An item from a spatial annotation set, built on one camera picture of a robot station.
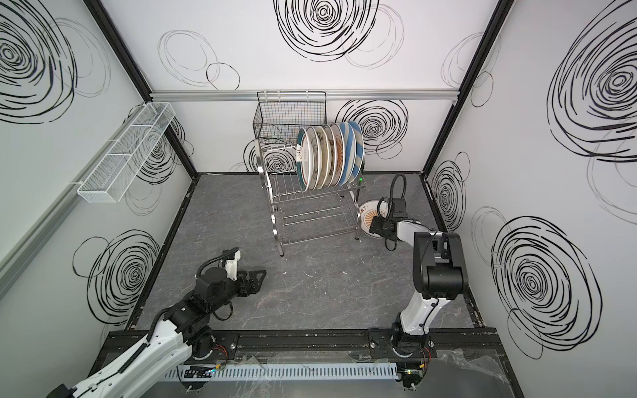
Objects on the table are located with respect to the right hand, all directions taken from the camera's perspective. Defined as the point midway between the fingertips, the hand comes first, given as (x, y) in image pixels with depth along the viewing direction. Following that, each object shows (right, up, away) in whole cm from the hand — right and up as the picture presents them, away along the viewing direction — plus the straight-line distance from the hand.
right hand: (376, 227), depth 98 cm
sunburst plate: (-2, +6, +7) cm, 9 cm away
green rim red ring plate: (-28, +22, -16) cm, 39 cm away
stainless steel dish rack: (-32, +5, +1) cm, 32 cm away
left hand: (-43, -13, -16) cm, 48 cm away
